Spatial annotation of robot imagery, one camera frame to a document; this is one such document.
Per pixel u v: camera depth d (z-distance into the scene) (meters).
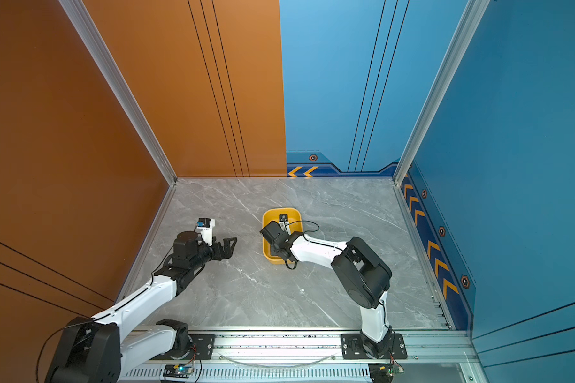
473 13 0.70
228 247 0.78
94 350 0.40
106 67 0.81
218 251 0.76
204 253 0.73
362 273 0.48
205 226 0.76
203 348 0.74
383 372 0.70
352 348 0.72
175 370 0.71
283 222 0.82
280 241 0.71
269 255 0.85
